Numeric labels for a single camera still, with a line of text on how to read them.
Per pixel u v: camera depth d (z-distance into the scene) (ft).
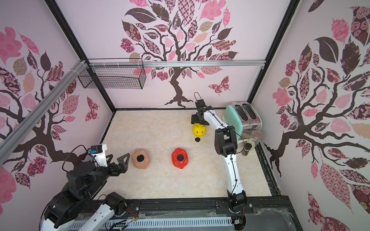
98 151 1.70
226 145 2.08
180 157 2.72
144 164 2.74
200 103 2.85
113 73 3.11
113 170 1.81
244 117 3.09
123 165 1.87
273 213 2.38
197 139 3.29
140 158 2.71
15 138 1.69
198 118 3.02
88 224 1.83
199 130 3.18
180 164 2.68
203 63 3.04
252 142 3.11
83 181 1.43
